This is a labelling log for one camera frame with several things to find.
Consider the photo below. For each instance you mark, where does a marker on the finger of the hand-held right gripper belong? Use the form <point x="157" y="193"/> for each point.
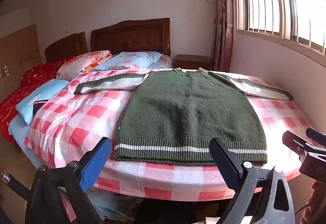
<point x="317" y="136"/>
<point x="293" y="142"/>

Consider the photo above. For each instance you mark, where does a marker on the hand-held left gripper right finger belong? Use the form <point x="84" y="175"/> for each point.
<point x="225" y="164"/>

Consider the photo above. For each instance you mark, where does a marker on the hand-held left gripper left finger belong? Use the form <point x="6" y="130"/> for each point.
<point x="96" y="160"/>

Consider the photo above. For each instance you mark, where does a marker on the green knit sweater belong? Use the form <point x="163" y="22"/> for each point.
<point x="183" y="112"/>

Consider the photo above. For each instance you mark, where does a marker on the person's right hand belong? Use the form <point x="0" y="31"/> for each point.
<point x="319" y="196"/>

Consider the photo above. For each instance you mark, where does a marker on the pink checkered blanket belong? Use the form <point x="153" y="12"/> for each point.
<point x="84" y="122"/>

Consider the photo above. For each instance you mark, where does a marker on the dark striped cloth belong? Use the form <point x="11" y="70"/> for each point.
<point x="38" y="109"/>

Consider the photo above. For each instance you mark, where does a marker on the light blue bedsheet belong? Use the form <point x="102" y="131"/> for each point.
<point x="17" y="132"/>

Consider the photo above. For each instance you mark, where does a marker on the plain light blue pillow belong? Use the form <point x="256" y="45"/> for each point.
<point x="40" y="96"/>

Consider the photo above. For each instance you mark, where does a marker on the orange floral pillow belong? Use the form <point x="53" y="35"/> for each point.
<point x="79" y="63"/>

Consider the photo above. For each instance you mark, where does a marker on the red bedspread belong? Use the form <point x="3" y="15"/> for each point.
<point x="15" y="101"/>

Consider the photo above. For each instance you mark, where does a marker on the light blue floral pillow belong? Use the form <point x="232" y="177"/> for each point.
<point x="127" y="59"/>

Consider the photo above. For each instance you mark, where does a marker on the wooden nightstand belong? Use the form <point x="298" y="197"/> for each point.
<point x="192" y="62"/>

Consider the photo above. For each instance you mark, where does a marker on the small wooden headboard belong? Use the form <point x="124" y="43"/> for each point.
<point x="66" y="48"/>

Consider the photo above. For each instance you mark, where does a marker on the pink floral pillow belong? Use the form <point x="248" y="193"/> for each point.
<point x="164" y="61"/>

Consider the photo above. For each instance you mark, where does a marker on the large wooden headboard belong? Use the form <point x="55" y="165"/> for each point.
<point x="132" y="38"/>

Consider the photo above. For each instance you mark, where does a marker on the pink floral curtain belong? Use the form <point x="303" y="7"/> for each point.
<point x="222" y="35"/>

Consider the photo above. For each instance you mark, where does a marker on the light wooden wardrobe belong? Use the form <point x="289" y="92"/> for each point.
<point x="20" y="53"/>

